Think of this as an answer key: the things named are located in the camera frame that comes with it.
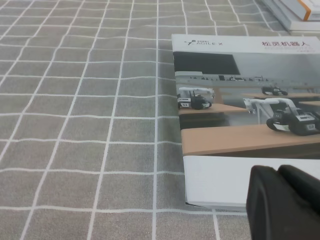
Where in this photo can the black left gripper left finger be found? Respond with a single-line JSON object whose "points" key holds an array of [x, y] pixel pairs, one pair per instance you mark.
{"points": [[275, 211]]}

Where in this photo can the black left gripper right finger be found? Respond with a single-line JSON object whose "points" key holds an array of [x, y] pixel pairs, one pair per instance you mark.
{"points": [[304, 184]]}

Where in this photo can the AgileX robot brochure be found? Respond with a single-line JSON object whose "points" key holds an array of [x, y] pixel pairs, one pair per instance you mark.
{"points": [[244, 101]]}

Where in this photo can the white orange ROS book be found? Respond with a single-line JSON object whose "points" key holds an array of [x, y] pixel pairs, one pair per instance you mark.
{"points": [[309, 10]]}

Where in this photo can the grey checked tablecloth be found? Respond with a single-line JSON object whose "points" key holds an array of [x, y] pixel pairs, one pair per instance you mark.
{"points": [[90, 143]]}

